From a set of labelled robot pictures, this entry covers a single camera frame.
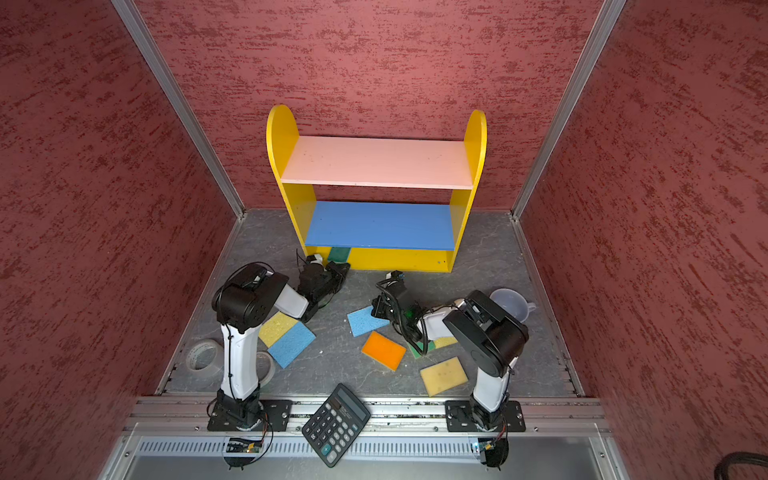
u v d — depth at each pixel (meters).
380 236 0.92
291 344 0.85
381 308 0.83
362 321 0.90
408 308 0.74
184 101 0.89
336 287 0.93
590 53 0.77
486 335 0.47
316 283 0.81
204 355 0.84
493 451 0.71
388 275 0.88
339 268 0.97
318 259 0.97
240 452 0.72
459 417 0.74
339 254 1.04
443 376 0.79
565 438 0.75
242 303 0.55
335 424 0.71
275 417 0.74
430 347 0.62
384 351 0.85
